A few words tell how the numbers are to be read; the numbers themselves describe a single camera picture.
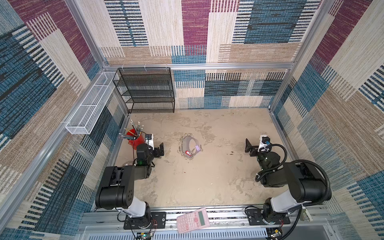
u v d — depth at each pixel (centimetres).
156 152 85
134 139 89
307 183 46
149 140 81
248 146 82
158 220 73
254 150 80
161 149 87
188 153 96
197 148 100
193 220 73
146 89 109
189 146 102
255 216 73
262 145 76
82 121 70
